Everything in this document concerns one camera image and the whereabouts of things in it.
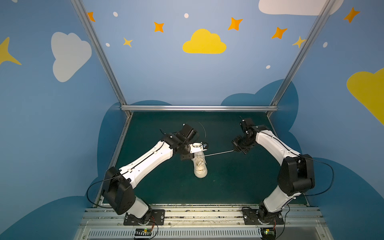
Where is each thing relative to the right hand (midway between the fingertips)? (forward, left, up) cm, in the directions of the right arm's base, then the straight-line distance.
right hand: (233, 146), depth 90 cm
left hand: (-6, +27, +6) cm, 28 cm away
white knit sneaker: (-14, +20, 0) cm, 24 cm away
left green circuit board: (-45, +47, -13) cm, 66 cm away
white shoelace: (-5, +10, -2) cm, 11 cm away
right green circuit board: (-42, -15, -14) cm, 47 cm away
